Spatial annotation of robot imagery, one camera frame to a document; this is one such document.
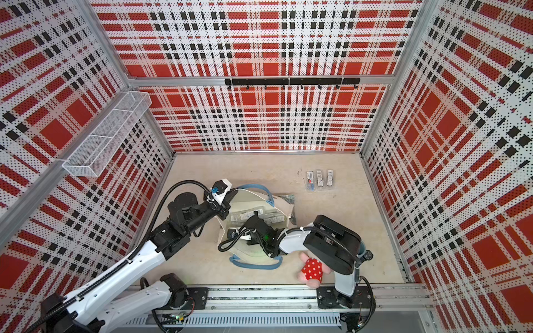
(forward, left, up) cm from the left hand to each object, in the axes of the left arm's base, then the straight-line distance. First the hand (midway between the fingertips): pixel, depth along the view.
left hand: (237, 189), depth 72 cm
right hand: (-1, -2, -23) cm, 23 cm away
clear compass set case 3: (+24, -42, -26) cm, 55 cm away
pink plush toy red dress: (-22, -27, -22) cm, 41 cm away
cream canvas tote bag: (-7, -13, -2) cm, 15 cm away
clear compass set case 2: (+24, -37, -27) cm, 51 cm away
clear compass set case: (+22, -31, -26) cm, 46 cm away
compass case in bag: (0, -12, -23) cm, 26 cm away
